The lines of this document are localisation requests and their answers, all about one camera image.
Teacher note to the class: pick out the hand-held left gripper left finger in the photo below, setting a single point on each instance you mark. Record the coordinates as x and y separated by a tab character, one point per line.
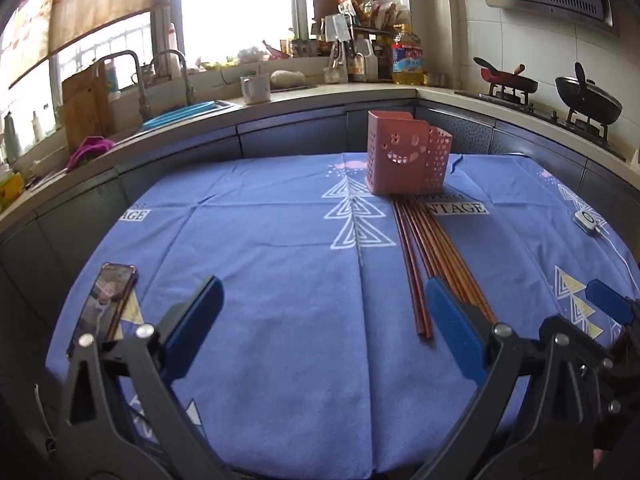
197	320

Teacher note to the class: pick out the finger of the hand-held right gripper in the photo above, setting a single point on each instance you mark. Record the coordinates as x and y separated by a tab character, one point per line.
595	352
607	300

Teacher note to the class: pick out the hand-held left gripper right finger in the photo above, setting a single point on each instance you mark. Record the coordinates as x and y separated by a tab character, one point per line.
452	330

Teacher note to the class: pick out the bunch of brown chopsticks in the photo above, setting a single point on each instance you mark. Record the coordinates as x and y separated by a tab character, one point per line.
415	260

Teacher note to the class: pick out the pink plastic chopstick holder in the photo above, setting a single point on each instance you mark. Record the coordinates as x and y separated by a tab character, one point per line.
395	170

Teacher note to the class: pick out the small white square device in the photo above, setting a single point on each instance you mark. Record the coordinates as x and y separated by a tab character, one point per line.
586	221

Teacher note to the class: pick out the blue printed tablecloth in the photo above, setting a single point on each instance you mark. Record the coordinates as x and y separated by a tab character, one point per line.
280	285

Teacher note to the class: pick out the smartphone in clear case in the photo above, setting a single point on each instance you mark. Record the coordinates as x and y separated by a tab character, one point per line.
107	300

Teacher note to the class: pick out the gas stove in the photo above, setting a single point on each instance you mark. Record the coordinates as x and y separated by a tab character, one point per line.
545	110

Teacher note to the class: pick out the black wok with lid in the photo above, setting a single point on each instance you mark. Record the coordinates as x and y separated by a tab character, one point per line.
587	100

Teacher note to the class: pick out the magenta cloth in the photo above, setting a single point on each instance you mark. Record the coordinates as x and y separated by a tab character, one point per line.
90	149

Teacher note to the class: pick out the blue plastic basin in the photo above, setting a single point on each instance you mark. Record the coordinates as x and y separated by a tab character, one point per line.
175	112

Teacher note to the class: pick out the yellow green sponge pack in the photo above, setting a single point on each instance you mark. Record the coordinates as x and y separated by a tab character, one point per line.
10	187

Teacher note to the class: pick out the steel sink faucet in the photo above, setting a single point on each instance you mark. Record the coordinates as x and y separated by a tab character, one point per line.
187	80
141	90

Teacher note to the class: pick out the wooden cutting board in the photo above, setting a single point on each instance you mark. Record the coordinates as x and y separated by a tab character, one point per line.
85	110

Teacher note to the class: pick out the white mug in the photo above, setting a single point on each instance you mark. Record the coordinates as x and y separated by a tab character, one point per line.
256	89

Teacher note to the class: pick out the red frying pan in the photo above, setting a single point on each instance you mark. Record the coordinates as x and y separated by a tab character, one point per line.
507	79

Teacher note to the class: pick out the small pale bottle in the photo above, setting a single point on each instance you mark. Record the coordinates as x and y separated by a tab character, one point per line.
37	127

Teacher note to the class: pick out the small steel pot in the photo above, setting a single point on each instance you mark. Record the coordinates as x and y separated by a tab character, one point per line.
436	79

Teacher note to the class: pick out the dish soap bottle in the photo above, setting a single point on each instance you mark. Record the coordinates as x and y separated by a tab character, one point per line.
112	80

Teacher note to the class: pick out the dark glass bottle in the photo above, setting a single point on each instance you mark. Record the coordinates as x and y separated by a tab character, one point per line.
12	137

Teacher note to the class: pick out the white bottle red cap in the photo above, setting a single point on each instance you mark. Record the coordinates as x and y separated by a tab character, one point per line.
173	50

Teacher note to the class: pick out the bowl of eggs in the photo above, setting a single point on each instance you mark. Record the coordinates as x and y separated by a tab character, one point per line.
251	54

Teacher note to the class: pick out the cooking oil bottle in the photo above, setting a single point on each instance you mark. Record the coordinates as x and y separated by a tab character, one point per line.
407	60

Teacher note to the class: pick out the small glass jar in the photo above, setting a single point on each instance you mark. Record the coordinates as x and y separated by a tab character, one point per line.
332	76

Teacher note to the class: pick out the white plastic jug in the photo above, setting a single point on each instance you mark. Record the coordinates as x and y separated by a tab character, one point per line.
367	60

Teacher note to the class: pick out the row of spice jars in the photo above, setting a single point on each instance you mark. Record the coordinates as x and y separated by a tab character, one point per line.
305	47

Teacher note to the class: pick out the black metal shelf rack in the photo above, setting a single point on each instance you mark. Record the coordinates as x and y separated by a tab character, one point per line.
371	30

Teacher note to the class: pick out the kitchen window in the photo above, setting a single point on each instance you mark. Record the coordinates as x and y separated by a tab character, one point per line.
235	0

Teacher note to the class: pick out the hanging steel cleaver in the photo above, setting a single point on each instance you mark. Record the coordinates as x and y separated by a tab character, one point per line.
337	27

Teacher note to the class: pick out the row of food packets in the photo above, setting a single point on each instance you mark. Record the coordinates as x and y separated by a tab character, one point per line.
385	12

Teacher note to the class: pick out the printed roller blind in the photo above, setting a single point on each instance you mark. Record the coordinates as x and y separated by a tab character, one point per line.
75	5

